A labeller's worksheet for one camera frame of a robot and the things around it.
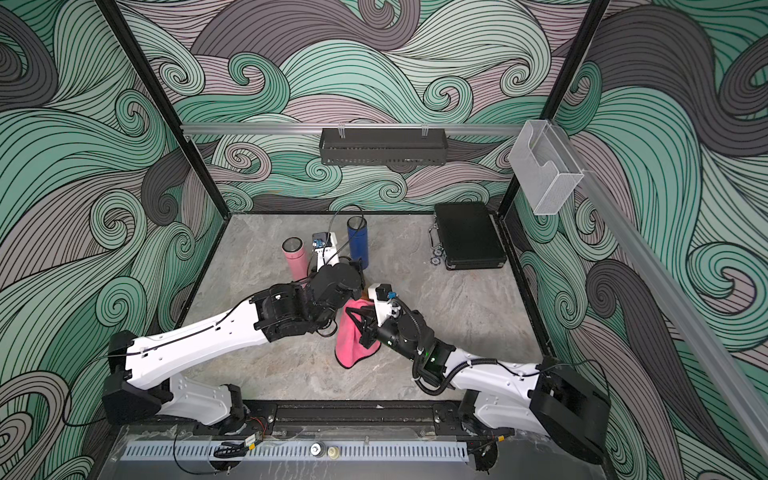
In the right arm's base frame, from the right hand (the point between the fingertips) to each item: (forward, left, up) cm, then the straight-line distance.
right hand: (344, 314), depth 71 cm
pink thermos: (+20, +16, +1) cm, 26 cm away
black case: (+45, -45, -25) cm, 68 cm away
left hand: (+8, -3, +11) cm, 14 cm away
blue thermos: (+27, -2, -4) cm, 27 cm away
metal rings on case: (+38, -30, -20) cm, 52 cm away
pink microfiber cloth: (-6, -1, -6) cm, 8 cm away
